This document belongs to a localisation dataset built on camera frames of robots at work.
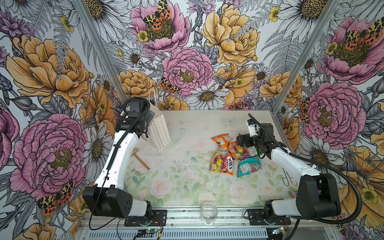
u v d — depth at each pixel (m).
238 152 0.91
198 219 0.76
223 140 0.97
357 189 0.39
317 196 0.42
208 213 0.77
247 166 0.85
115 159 0.44
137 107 0.57
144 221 0.69
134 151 0.97
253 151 0.94
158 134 0.90
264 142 0.67
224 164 0.89
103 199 0.39
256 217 0.74
